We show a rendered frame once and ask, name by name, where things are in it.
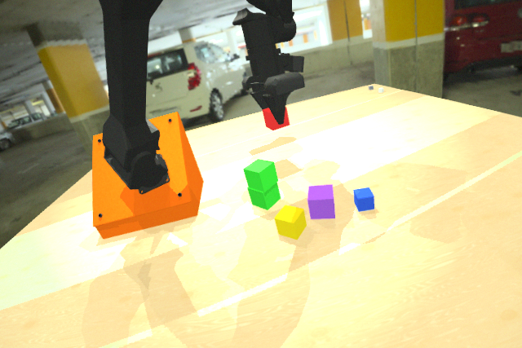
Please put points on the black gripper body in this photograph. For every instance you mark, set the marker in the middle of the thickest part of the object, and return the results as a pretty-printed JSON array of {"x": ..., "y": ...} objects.
[{"x": 266, "y": 74}]

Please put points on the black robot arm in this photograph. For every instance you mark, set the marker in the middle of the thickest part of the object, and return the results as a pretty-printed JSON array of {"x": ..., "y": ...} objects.
[{"x": 130, "y": 139}]

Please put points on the purple block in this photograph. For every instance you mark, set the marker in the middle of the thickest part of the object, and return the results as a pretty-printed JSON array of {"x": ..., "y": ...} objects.
[{"x": 320, "y": 201}]

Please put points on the green block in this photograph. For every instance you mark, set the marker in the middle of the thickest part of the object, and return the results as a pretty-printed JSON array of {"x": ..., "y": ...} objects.
[
  {"x": 261, "y": 175},
  {"x": 265, "y": 200}
]

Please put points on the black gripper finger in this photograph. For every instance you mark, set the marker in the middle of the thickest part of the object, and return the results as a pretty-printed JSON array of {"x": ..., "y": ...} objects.
[
  {"x": 277, "y": 105},
  {"x": 259, "y": 98}
]

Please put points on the yellow cube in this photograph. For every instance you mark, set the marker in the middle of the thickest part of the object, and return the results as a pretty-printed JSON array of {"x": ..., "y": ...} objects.
[{"x": 290, "y": 221}]

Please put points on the blue block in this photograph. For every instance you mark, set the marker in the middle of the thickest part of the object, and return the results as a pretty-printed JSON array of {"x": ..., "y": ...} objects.
[{"x": 364, "y": 199}]

